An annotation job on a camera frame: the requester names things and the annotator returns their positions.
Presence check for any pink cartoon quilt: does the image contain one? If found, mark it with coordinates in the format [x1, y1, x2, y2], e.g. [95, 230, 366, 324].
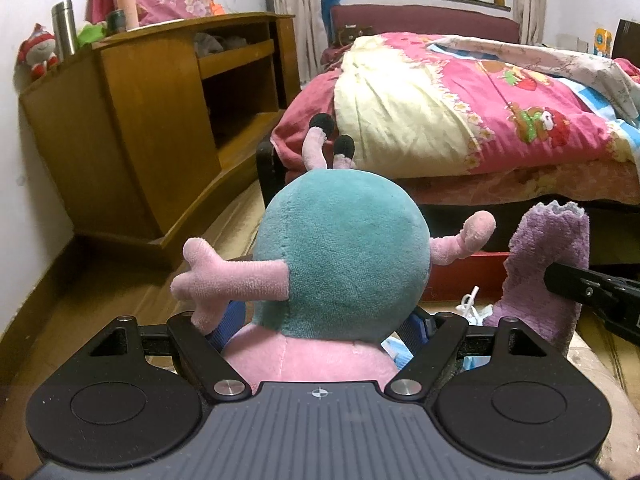
[332, 31, 640, 181]

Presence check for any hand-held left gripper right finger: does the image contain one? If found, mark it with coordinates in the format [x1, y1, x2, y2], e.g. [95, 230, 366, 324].
[384, 307, 563, 403]

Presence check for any red cardboard box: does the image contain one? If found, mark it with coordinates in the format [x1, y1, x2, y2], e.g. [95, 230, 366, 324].
[425, 252, 511, 303]

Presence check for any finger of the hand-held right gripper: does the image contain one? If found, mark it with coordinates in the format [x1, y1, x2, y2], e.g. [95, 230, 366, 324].
[544, 262, 640, 346]

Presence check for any purple fuzzy sock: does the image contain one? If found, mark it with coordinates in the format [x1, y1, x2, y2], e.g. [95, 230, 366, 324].
[482, 200, 591, 358]

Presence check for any wooden cabinet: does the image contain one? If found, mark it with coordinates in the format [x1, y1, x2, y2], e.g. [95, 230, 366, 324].
[19, 11, 301, 258]

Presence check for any steel thermos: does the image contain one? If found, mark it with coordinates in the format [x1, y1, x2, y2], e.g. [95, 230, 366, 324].
[51, 0, 78, 58]

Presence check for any dark bed frame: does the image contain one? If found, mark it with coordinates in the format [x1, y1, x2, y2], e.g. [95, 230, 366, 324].
[256, 140, 640, 266]

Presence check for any red santa doll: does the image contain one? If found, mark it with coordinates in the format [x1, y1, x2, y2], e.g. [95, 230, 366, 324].
[17, 23, 60, 81]

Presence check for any dark pink blanket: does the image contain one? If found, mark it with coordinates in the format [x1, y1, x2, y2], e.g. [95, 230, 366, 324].
[270, 67, 346, 181]

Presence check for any brown patterned bag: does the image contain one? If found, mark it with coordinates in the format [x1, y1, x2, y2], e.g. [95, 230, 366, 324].
[336, 24, 376, 47]

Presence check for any grey cloth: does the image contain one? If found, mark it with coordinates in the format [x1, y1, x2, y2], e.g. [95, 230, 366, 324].
[194, 32, 225, 56]

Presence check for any green plush toy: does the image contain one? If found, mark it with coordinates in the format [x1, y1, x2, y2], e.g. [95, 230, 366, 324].
[76, 21, 107, 45]

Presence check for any dark brown furniture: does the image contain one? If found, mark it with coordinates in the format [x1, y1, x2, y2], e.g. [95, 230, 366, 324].
[616, 19, 640, 68]

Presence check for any white plastic piece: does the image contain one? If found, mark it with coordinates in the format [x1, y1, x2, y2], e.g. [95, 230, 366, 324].
[457, 285, 493, 326]

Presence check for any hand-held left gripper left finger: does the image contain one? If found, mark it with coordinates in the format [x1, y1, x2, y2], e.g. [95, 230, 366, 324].
[87, 300, 253, 403]

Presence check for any pink cylinder bottle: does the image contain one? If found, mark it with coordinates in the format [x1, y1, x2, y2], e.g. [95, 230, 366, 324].
[116, 0, 138, 30]

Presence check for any pale floral sheet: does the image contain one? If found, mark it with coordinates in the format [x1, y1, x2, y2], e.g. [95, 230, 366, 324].
[430, 35, 640, 126]

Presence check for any beige curtain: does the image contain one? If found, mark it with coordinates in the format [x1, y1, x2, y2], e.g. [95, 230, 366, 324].
[262, 0, 328, 83]
[510, 0, 548, 46]

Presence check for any maroon headboard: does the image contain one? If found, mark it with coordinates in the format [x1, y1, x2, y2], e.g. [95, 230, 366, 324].
[330, 4, 521, 51]

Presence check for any pink pig plush teal dress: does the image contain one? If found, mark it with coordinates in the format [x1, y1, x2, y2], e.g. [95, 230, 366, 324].
[170, 112, 497, 396]

